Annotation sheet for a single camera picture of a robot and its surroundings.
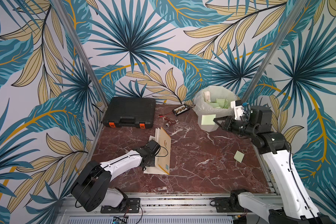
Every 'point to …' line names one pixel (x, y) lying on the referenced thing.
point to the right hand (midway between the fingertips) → (214, 120)
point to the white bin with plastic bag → (213, 102)
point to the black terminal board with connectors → (180, 109)
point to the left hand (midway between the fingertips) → (149, 163)
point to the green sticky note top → (239, 156)
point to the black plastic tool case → (129, 112)
